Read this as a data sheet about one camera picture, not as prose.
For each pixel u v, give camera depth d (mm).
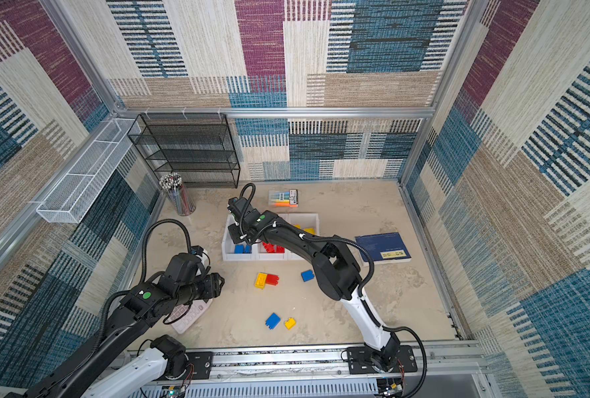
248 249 987
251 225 690
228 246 962
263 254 937
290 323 797
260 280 900
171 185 965
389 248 985
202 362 749
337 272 556
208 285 685
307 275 916
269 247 965
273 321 811
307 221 996
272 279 893
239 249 975
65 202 699
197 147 1084
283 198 1116
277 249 956
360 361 729
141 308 508
